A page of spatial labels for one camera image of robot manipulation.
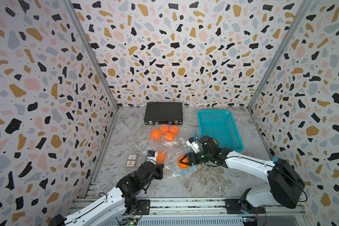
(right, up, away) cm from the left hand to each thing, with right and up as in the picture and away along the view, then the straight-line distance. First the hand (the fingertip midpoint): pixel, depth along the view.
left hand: (166, 165), depth 80 cm
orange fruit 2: (-4, +3, +7) cm, 8 cm away
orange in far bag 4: (+1, +15, +16) cm, 22 cm away
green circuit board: (-17, -25, -9) cm, 32 cm away
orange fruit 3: (+11, +5, -5) cm, 13 cm away
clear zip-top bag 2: (+4, +4, +2) cm, 6 cm away
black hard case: (-5, +31, +33) cm, 46 cm away
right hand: (+10, +2, 0) cm, 10 cm away
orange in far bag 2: (-3, +19, +23) cm, 30 cm away
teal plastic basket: (+40, +22, +31) cm, 55 cm away
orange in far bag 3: (+4, +19, +22) cm, 30 cm away
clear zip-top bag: (+11, +15, +24) cm, 30 cm away
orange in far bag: (-8, +16, +16) cm, 24 cm away
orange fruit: (+25, +16, -12) cm, 32 cm away
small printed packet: (-23, 0, +10) cm, 25 cm away
